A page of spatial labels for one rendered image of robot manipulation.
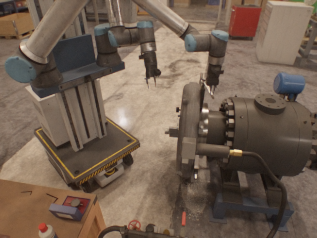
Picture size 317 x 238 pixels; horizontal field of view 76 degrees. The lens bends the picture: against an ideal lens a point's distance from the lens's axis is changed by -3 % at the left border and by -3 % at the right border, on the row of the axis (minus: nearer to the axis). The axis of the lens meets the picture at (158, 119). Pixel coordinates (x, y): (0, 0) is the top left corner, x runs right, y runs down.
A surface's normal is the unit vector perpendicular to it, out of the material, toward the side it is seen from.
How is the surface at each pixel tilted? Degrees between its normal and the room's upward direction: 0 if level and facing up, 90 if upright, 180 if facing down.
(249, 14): 90
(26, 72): 93
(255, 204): 0
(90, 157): 0
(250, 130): 46
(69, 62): 90
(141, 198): 0
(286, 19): 90
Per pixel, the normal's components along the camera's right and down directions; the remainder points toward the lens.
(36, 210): 0.00, -0.81
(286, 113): -0.04, -0.62
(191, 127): -0.14, -0.07
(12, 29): -0.13, 0.58
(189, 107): -0.10, -0.41
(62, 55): 0.70, 0.41
